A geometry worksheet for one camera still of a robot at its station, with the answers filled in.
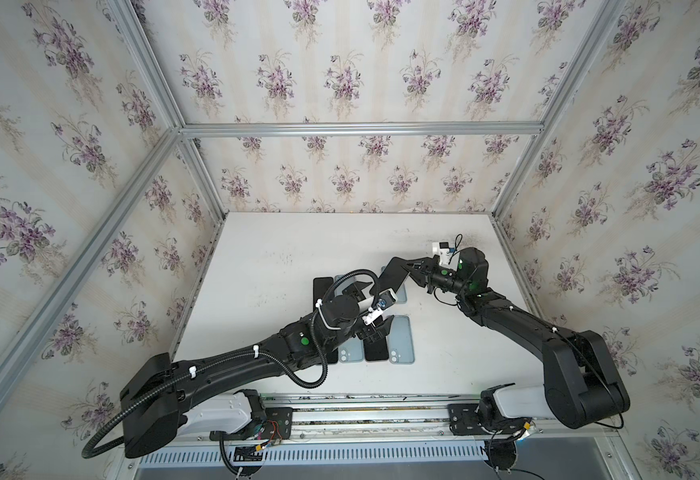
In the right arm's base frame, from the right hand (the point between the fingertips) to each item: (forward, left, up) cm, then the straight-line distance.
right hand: (398, 267), depth 80 cm
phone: (+4, -4, -21) cm, 21 cm away
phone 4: (-12, -2, -21) cm, 24 cm away
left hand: (-9, +6, +2) cm, 11 cm away
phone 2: (-12, +12, +8) cm, 19 cm away
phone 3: (-15, +14, -20) cm, 29 cm away
